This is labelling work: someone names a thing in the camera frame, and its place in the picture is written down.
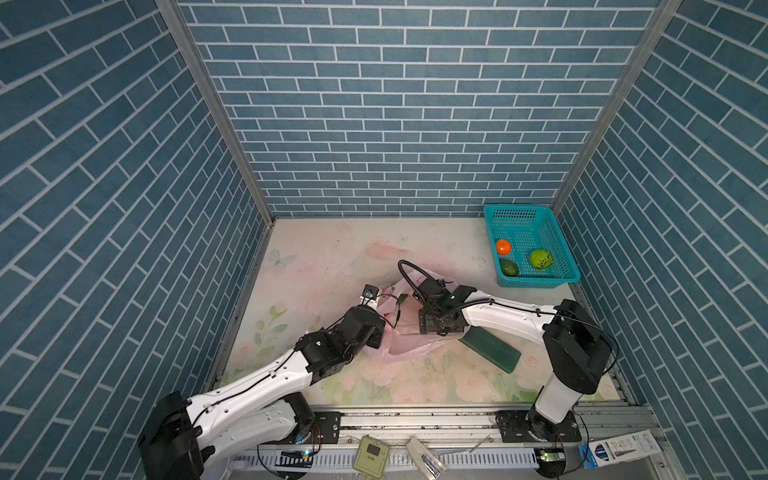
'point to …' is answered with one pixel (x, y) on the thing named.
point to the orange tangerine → (503, 247)
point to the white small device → (433, 466)
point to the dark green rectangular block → (498, 353)
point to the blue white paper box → (619, 448)
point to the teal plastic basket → (529, 247)
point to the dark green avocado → (509, 268)
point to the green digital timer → (371, 456)
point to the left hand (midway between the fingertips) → (381, 318)
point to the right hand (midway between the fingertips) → (430, 322)
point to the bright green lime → (541, 259)
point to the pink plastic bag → (402, 312)
